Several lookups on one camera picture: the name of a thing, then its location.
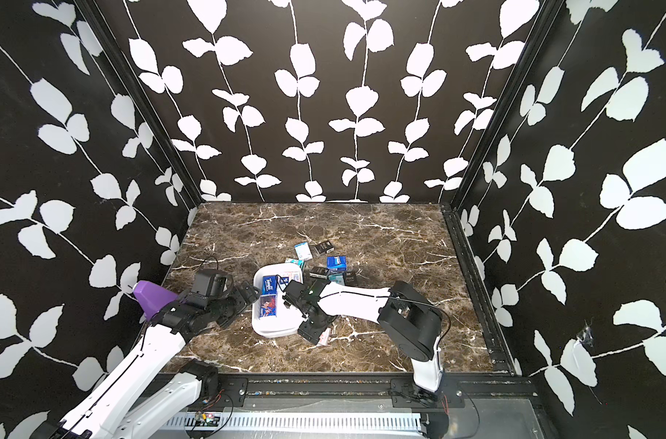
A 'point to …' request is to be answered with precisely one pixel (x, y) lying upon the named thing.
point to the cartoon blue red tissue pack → (268, 305)
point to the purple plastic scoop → (152, 297)
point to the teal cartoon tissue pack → (337, 278)
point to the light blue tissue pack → (304, 251)
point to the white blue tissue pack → (324, 337)
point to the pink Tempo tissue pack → (293, 275)
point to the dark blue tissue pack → (337, 262)
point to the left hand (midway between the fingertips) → (255, 295)
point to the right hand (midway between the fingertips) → (314, 326)
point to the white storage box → (271, 317)
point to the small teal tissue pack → (295, 262)
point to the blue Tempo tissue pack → (269, 285)
